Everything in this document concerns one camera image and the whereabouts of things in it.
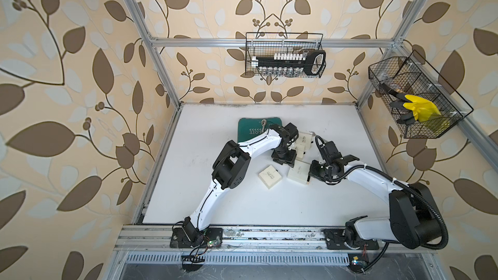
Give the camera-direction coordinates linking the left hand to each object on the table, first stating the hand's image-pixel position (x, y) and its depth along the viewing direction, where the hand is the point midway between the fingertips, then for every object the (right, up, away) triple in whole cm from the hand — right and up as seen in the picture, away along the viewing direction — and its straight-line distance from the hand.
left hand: (286, 161), depth 92 cm
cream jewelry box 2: (+6, -5, -3) cm, 8 cm away
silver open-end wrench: (+17, +12, +15) cm, 26 cm away
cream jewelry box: (-8, -7, -4) cm, 11 cm away
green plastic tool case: (-18, +15, +12) cm, 27 cm away
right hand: (+10, -5, -3) cm, 12 cm away
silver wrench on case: (-11, +18, +10) cm, 23 cm away
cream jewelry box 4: (+11, +10, +9) cm, 17 cm away
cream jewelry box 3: (+7, +5, +4) cm, 10 cm away
